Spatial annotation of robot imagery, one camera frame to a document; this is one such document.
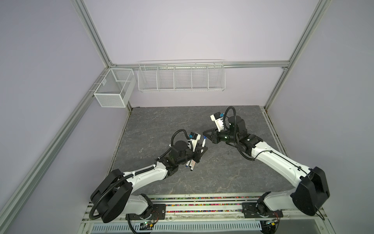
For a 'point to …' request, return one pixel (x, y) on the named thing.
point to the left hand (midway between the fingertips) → (206, 150)
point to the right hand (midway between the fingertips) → (203, 134)
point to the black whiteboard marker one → (193, 165)
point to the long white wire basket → (181, 75)
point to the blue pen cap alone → (204, 137)
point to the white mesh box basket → (116, 88)
